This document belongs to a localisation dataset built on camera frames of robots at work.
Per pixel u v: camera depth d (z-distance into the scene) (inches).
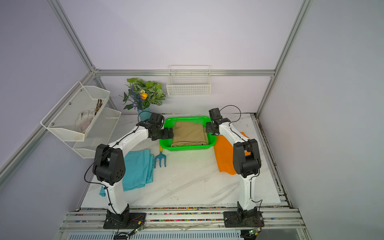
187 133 41.8
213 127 28.7
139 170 34.7
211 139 38.8
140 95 32.6
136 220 28.7
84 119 30.5
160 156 37.8
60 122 26.9
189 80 37.6
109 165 19.9
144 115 39.4
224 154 38.5
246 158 21.2
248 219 26.6
